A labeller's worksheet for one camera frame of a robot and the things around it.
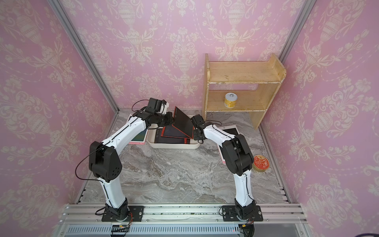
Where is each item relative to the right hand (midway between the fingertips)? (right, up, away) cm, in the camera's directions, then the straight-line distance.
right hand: (200, 135), depth 99 cm
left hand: (-15, +10, -11) cm, 21 cm away
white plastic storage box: (-34, -4, +3) cm, 35 cm away
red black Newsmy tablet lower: (-28, -3, +3) cm, 29 cm away
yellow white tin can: (+18, +22, -10) cm, 30 cm away
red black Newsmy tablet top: (-12, +8, +9) cm, 17 cm away
